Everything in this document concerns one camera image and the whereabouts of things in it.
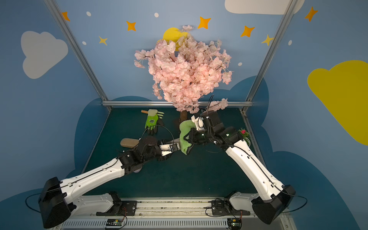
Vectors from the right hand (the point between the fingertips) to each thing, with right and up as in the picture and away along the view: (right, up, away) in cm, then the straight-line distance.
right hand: (185, 137), depth 69 cm
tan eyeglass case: (-39, -7, +29) cm, 49 cm away
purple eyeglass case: (-19, -11, -13) cm, 26 cm away
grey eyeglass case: (-5, -3, +5) cm, 7 cm away
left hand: (-8, -3, +8) cm, 11 cm away
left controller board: (-36, -44, +3) cm, 57 cm away
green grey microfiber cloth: (0, +5, 0) cm, 5 cm away
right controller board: (+26, -46, +4) cm, 53 cm away
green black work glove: (-25, +8, +43) cm, 50 cm away
